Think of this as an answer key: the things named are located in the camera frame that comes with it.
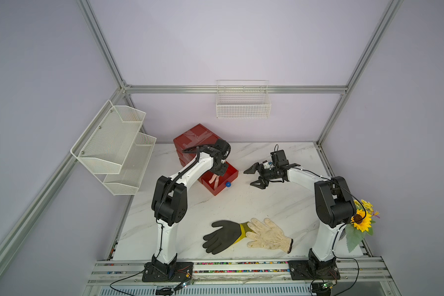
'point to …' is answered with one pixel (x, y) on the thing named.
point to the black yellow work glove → (229, 234)
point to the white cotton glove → (267, 235)
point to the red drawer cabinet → (198, 135)
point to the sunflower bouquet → (361, 223)
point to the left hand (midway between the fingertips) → (216, 171)
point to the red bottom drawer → (231, 174)
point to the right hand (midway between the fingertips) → (247, 179)
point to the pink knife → (216, 182)
